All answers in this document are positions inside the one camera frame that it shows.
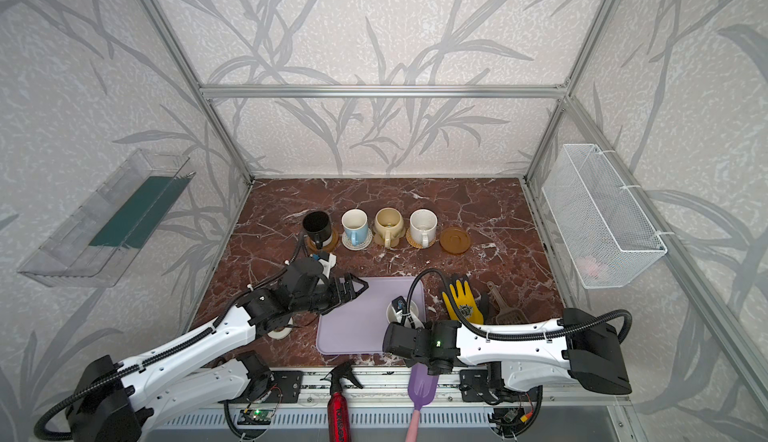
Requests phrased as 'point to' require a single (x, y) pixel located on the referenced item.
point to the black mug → (318, 226)
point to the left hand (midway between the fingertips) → (364, 285)
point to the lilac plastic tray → (357, 325)
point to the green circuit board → (255, 417)
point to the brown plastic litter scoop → (507, 315)
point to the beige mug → (388, 224)
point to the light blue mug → (355, 224)
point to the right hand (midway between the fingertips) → (406, 331)
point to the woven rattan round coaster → (413, 245)
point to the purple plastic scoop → (422, 388)
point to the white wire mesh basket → (604, 232)
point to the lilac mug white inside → (392, 316)
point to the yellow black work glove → (463, 298)
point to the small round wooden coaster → (326, 245)
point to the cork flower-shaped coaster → (380, 239)
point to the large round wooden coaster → (455, 240)
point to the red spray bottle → (338, 404)
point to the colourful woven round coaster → (351, 247)
